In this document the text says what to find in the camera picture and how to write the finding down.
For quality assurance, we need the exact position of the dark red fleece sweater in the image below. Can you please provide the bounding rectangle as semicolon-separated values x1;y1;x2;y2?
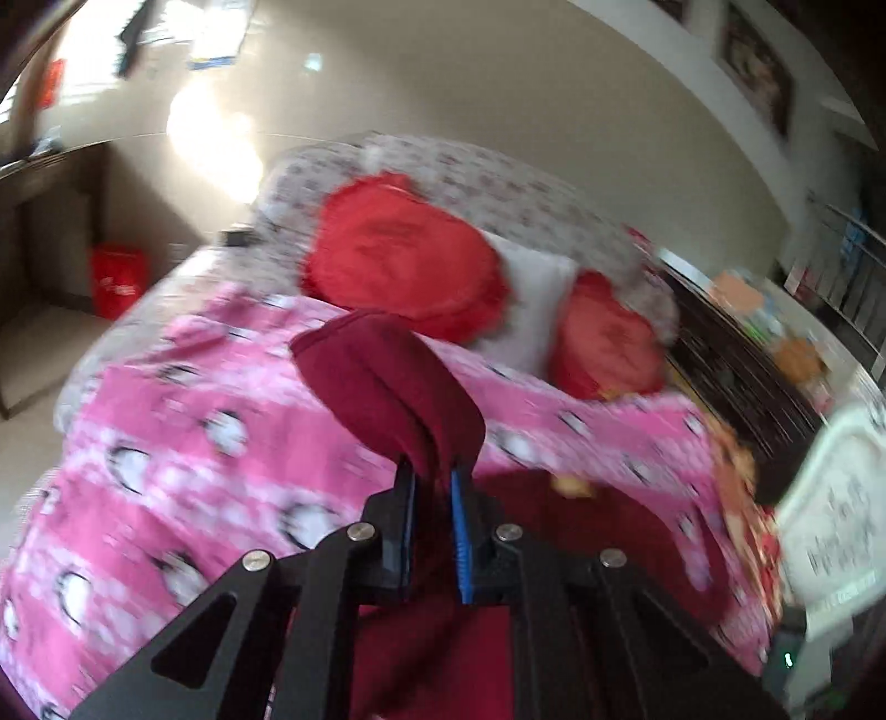
288;307;736;720

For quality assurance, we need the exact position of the pink penguin blanket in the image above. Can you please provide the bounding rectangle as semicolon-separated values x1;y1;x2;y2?
2;291;770;718

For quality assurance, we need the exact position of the orange patterned bedsheet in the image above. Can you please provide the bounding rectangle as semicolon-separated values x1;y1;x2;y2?
667;366;787;624

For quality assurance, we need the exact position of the white embroidered cloth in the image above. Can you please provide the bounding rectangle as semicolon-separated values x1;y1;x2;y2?
775;402;884;615

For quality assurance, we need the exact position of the small red heart cushion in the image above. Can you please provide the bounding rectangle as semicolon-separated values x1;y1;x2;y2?
548;270;665;402

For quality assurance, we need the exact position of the white pillow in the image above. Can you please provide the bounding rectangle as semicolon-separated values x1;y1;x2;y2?
472;233;578;377

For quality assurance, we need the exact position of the floral quilt roll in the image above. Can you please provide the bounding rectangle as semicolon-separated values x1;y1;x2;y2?
253;133;679;345

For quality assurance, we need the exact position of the red bin on floor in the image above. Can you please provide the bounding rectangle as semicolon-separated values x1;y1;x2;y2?
90;243;150;321

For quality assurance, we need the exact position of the black phone charger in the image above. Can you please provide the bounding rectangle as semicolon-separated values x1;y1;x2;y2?
221;227;257;248

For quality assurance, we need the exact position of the large red heart cushion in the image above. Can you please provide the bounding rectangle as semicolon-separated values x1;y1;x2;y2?
300;172;511;345

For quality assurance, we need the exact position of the dark wooden desk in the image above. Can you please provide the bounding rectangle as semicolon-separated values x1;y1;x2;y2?
2;142;111;322

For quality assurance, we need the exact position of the framed wall picture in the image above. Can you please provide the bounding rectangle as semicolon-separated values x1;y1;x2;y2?
718;2;795;142

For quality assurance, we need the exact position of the wall calendar poster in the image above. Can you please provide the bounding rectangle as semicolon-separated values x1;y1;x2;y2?
188;0;255;70

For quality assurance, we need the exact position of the dark garment hanging on wall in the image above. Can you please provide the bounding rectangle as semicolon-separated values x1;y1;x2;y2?
116;0;156;78

